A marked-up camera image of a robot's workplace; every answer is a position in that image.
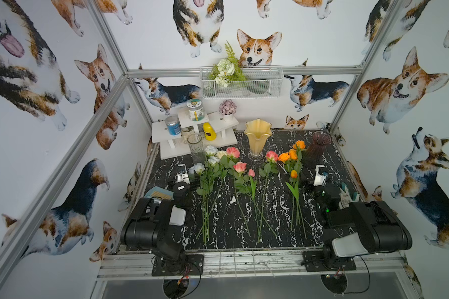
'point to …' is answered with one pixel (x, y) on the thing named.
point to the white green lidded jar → (196, 112)
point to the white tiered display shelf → (214, 128)
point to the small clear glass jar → (185, 132)
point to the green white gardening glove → (347, 196)
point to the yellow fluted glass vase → (258, 132)
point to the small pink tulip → (253, 184)
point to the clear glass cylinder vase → (196, 149)
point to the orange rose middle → (293, 155)
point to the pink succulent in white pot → (227, 108)
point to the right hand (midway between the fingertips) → (317, 168)
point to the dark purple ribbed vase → (312, 156)
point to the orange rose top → (299, 146)
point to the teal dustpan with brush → (159, 192)
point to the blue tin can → (173, 125)
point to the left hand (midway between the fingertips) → (183, 168)
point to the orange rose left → (284, 157)
